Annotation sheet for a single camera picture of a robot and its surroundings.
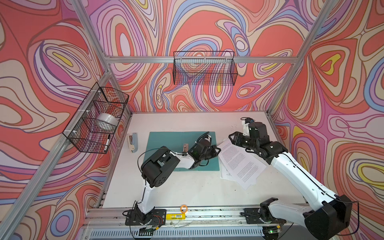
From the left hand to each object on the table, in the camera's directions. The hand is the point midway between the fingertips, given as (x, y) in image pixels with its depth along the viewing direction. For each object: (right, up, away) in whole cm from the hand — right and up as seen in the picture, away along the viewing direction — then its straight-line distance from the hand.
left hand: (224, 149), depth 90 cm
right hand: (+2, +7, -11) cm, 13 cm away
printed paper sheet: (+13, -10, +1) cm, 17 cm away
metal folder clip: (-24, 0, +9) cm, 26 cm away
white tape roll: (-61, +18, -17) cm, 66 cm away
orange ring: (-25, -28, -14) cm, 40 cm away
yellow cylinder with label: (-28, -30, -18) cm, 44 cm away
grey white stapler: (-60, +4, +9) cm, 61 cm away
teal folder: (-28, +3, +12) cm, 31 cm away
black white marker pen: (-61, +6, -18) cm, 64 cm away
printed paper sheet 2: (0, -14, -2) cm, 14 cm away
